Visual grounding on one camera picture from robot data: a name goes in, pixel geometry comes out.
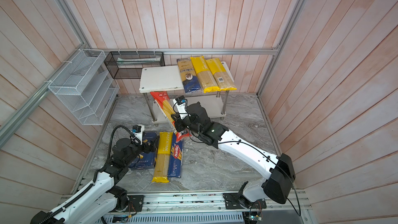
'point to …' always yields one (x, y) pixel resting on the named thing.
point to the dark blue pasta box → (145, 160)
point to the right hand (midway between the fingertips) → (171, 115)
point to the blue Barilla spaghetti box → (175, 159)
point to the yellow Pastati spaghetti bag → (162, 166)
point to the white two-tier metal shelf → (168, 78)
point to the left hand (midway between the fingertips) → (152, 137)
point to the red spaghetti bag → (162, 99)
